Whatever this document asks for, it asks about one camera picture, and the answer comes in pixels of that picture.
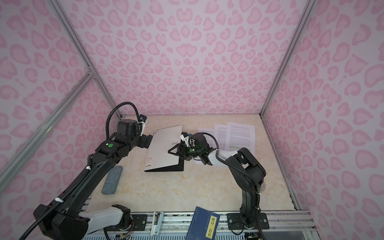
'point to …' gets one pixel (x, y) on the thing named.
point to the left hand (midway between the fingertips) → (140, 130)
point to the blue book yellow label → (203, 225)
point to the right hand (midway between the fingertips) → (174, 153)
